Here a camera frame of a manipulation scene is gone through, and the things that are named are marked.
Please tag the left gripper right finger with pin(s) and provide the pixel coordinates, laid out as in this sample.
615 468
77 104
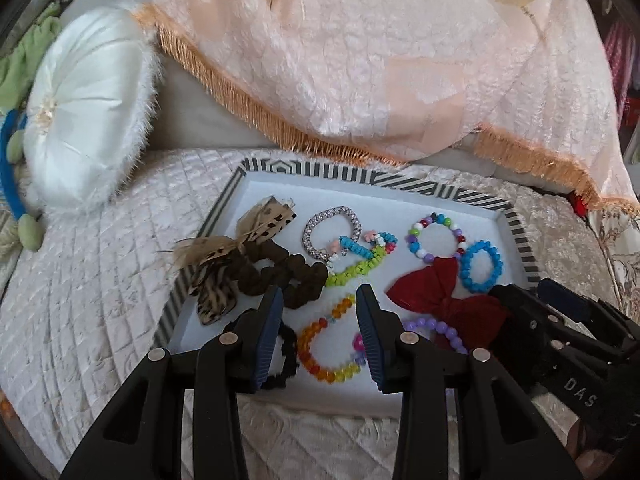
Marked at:
501 434

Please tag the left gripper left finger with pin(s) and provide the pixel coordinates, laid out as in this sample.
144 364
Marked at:
138 434

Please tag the red velvet bow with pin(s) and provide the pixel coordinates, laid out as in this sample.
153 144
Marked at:
477 319

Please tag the red small object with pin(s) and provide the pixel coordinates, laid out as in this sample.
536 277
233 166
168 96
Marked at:
578 205

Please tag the cream quilted mattress cover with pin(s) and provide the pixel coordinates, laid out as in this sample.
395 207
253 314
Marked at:
78 315

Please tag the striped white tray box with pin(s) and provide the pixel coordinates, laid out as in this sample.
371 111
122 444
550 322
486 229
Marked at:
386 202

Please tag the leopard print bow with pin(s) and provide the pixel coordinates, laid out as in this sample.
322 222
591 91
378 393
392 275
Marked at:
211 255

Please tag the brown scrunchie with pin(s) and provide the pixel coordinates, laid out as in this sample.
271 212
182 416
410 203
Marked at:
269 264

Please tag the pink polka dot garment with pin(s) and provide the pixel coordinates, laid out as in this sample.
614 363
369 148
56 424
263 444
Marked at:
621 48

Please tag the peach fringed bedspread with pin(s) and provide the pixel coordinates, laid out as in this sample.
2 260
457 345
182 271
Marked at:
399 80

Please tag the white round satin cushion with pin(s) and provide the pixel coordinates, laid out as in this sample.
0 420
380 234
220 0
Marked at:
90 110

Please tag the green fabric toy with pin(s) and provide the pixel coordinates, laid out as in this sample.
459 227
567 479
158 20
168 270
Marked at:
18 68

